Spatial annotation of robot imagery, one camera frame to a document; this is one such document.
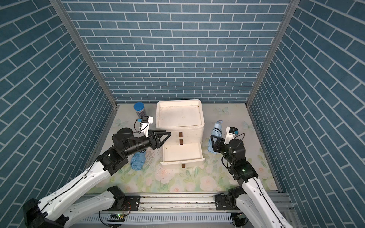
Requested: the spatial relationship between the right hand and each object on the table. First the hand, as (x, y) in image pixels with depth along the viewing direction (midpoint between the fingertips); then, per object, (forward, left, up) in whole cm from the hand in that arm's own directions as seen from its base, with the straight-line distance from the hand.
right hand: (214, 137), depth 77 cm
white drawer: (-3, +18, -17) cm, 25 cm away
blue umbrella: (+1, -1, +5) cm, 5 cm away
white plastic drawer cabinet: (+9, +17, +3) cm, 20 cm away
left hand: (-7, +21, +11) cm, 25 cm away
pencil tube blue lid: (+19, +49, -1) cm, 52 cm away
